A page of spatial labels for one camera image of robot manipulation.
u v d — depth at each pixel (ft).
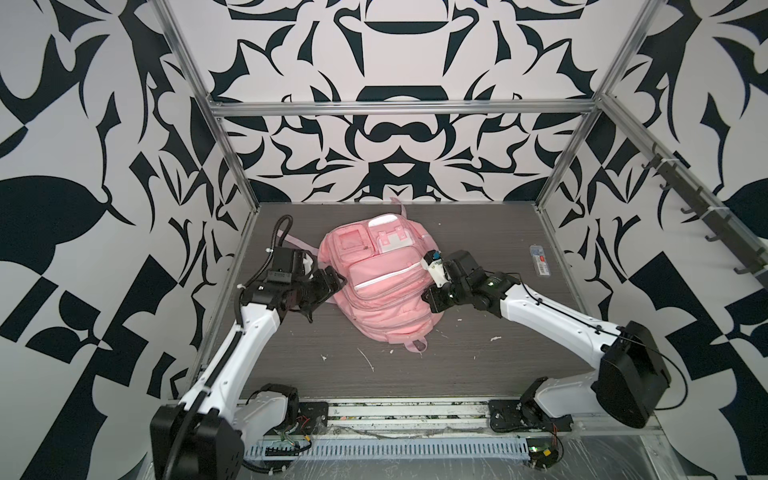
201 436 1.25
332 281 2.34
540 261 3.35
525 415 2.20
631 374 1.36
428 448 2.34
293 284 1.99
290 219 2.17
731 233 1.80
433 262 2.44
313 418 2.44
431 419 2.49
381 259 2.99
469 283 2.06
